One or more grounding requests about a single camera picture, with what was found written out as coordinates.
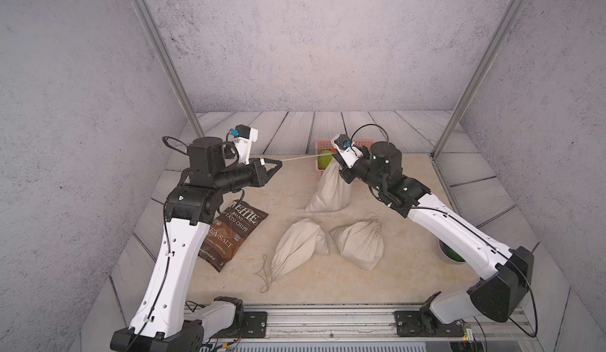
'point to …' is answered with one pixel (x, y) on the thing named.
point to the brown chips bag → (229, 232)
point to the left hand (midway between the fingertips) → (280, 163)
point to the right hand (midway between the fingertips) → (342, 148)
